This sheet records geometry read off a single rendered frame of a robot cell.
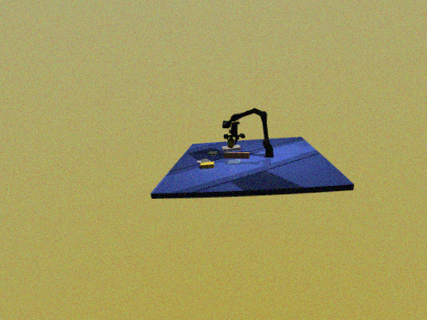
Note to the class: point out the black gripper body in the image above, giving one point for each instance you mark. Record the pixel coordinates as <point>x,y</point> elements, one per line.
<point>234,134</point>

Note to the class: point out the tan wooden beam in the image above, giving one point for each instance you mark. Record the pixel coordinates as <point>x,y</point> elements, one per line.
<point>236,155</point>

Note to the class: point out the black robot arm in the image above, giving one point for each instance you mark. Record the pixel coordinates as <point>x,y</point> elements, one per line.
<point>263,114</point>

